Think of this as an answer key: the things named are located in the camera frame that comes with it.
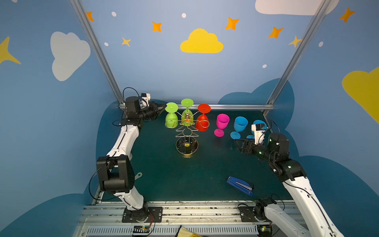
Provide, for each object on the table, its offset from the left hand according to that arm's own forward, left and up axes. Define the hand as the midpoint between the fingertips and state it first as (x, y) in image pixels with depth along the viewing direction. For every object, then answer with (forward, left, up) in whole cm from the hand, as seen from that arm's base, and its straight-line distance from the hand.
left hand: (165, 104), depth 81 cm
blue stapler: (-34, -43, -30) cm, 62 cm away
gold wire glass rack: (-7, -12, -30) cm, 33 cm away
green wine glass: (-1, -2, -10) cm, 11 cm away
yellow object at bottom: (-56, -11, -31) cm, 65 cm away
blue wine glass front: (0, -46, -17) cm, 49 cm away
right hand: (-19, -40, -5) cm, 44 cm away
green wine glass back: (-8, -12, -1) cm, 14 cm away
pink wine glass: (+2, -35, -18) cm, 39 cm away
